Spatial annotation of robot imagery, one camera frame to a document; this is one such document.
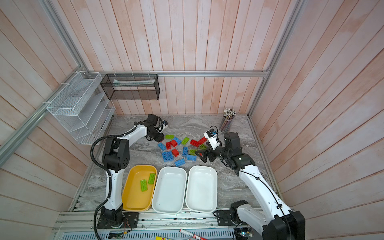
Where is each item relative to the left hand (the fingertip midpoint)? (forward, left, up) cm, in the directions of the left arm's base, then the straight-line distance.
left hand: (160, 137), depth 104 cm
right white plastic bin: (-37, -28, -2) cm, 46 cm away
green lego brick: (-33, +5, -1) cm, 34 cm away
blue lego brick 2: (-7, -2, -1) cm, 7 cm away
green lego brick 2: (-29, +1, -1) cm, 29 cm away
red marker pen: (-56, -22, -1) cm, 60 cm away
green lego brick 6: (-11, -23, -1) cm, 25 cm away
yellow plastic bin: (-35, +8, -2) cm, 36 cm away
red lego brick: (-5, -10, 0) cm, 11 cm away
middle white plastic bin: (-36, -10, -1) cm, 38 cm away
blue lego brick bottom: (-19, -15, 0) cm, 24 cm away
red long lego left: (-4, -25, 0) cm, 25 cm away
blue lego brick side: (-16, -22, +1) cm, 28 cm away
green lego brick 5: (-7, -30, -1) cm, 31 cm away
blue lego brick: (-2, -13, -1) cm, 13 cm away
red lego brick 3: (-11, -12, 0) cm, 16 cm away
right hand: (-20, -28, +19) cm, 39 cm away
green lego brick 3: (+2, -6, -2) cm, 7 cm away
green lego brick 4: (-1, -18, -1) cm, 18 cm away
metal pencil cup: (+7, -47, +16) cm, 50 cm away
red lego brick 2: (-7, -6, 0) cm, 9 cm away
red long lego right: (-3, -29, 0) cm, 30 cm away
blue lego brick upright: (-11, -18, -1) cm, 21 cm away
